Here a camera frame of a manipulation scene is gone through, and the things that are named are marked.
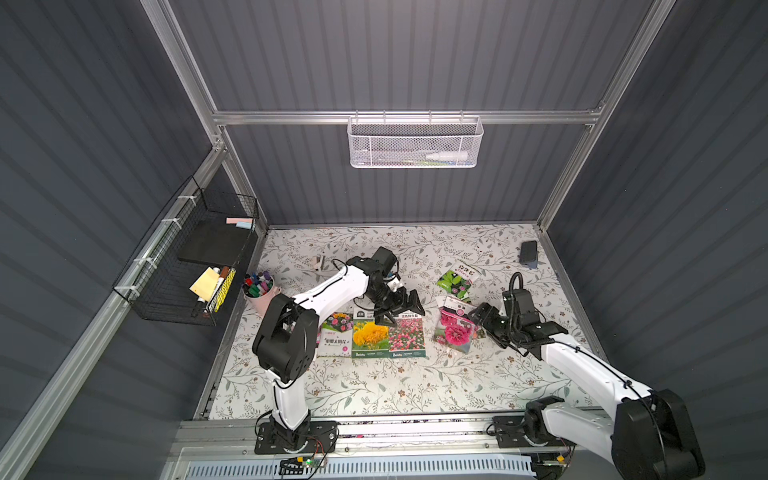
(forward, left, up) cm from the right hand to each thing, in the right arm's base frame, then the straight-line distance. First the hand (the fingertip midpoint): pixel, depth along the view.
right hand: (477, 323), depth 86 cm
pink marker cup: (+8, +65, +6) cm, 65 cm away
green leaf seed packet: (+19, +2, -6) cm, 20 cm away
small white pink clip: (+27, +53, -4) cm, 59 cm away
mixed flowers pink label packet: (-1, +43, -6) cm, 43 cm away
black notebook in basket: (+11, +72, +23) cm, 76 cm away
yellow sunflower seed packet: (-3, +32, -5) cm, 33 cm away
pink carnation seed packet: (+1, +6, -6) cm, 8 cm away
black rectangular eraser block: (+30, -25, -4) cm, 39 cm away
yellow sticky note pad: (-3, +68, +23) cm, 72 cm away
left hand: (-2, +19, +5) cm, 19 cm away
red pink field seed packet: (-2, +21, -7) cm, 22 cm away
